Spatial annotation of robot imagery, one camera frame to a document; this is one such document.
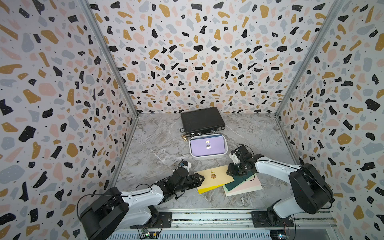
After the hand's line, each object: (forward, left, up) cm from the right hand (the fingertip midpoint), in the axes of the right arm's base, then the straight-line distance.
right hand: (228, 172), depth 89 cm
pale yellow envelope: (-3, +8, 0) cm, 8 cm away
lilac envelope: (+18, +8, +3) cm, 20 cm away
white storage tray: (+10, +10, +2) cm, 14 cm away
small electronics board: (-31, +42, -2) cm, 52 cm away
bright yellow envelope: (-11, +15, 0) cm, 18 cm away
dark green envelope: (-5, -6, +1) cm, 7 cm away
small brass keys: (+25, +29, +1) cm, 38 cm away
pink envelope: (-6, -11, -1) cm, 13 cm away
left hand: (-7, +14, +5) cm, 17 cm away
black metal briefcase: (+44, +16, -2) cm, 46 cm away
